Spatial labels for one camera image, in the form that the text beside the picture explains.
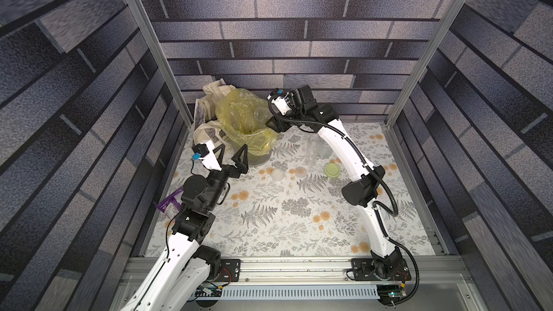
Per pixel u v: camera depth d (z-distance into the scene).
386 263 0.64
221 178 0.59
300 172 1.01
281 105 0.72
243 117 0.99
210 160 0.56
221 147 0.68
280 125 0.73
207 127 0.90
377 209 0.61
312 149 0.97
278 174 1.00
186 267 0.59
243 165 0.61
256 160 1.03
